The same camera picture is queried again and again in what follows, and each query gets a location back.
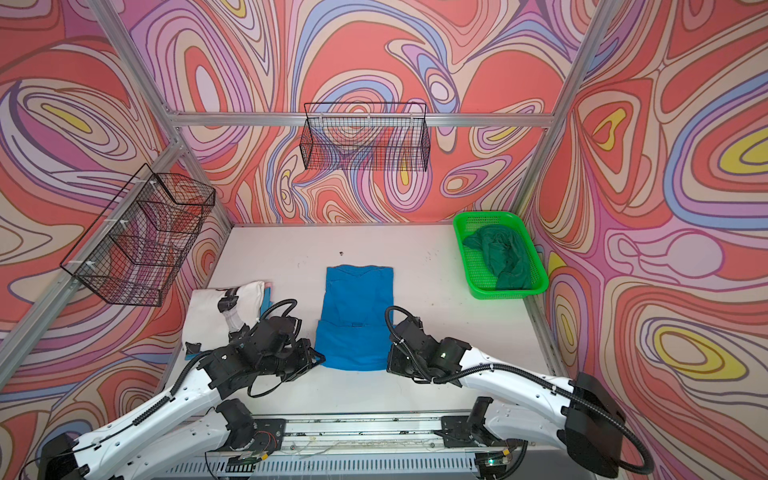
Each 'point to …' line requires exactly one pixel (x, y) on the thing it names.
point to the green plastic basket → (482, 284)
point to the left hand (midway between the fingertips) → (332, 357)
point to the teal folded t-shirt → (266, 301)
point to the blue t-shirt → (356, 318)
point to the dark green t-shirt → (506, 255)
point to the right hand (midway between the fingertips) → (393, 370)
